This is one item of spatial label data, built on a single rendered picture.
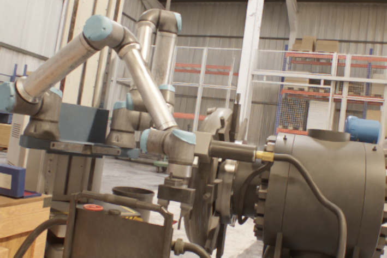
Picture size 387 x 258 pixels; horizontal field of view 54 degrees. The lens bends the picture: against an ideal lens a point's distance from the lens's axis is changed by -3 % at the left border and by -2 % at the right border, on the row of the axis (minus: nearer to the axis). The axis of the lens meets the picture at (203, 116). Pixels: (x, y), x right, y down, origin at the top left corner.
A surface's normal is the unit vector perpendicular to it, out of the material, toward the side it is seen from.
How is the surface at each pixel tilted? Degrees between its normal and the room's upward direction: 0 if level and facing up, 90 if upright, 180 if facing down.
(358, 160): 46
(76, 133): 90
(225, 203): 113
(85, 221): 90
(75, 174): 90
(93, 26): 86
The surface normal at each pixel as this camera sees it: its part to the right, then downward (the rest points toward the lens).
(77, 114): 0.62, 0.04
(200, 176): -0.26, -0.19
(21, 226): 0.96, 0.11
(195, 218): -0.30, 0.31
